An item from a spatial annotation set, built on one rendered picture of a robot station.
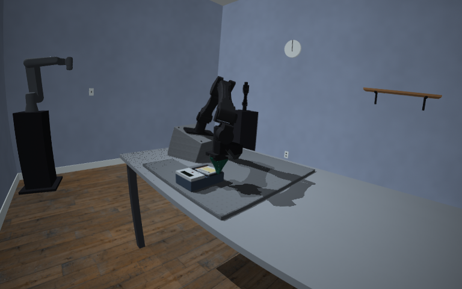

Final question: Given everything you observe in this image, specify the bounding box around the dark blue dock with white console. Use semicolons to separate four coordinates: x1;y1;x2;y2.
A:
176;165;224;191

